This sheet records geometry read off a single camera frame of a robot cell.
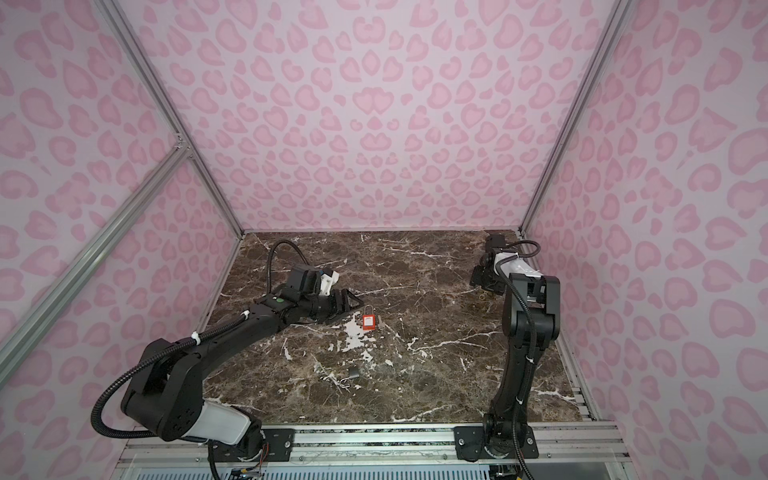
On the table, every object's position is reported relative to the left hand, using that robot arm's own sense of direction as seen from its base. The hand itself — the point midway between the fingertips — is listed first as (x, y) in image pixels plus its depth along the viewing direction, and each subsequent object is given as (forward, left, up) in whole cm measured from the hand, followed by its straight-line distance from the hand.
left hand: (360, 303), depth 83 cm
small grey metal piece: (-14, +3, -14) cm, 20 cm away
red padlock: (0, -2, -12) cm, 12 cm away
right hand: (+15, -41, -12) cm, 45 cm away
